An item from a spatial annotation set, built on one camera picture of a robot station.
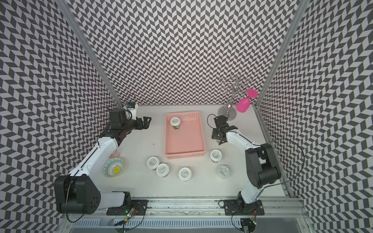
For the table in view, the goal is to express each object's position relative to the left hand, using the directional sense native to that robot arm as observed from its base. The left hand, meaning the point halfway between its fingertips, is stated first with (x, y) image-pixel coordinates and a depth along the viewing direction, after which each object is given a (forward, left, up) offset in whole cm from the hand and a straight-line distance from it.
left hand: (143, 118), depth 84 cm
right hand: (-3, -47, -15) cm, 50 cm away
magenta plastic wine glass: (+13, -62, -2) cm, 63 cm away
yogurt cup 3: (-17, -42, -15) cm, 48 cm away
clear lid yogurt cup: (-25, -46, -17) cm, 55 cm away
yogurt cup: (-21, -6, -15) cm, 26 cm away
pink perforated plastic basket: (-3, -24, -21) cm, 33 cm away
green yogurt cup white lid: (+8, -17, -14) cm, 23 cm away
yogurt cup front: (-25, -12, -14) cm, 31 cm away
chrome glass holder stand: (+19, -55, +6) cm, 58 cm away
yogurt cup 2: (-27, -25, -16) cm, 40 cm away
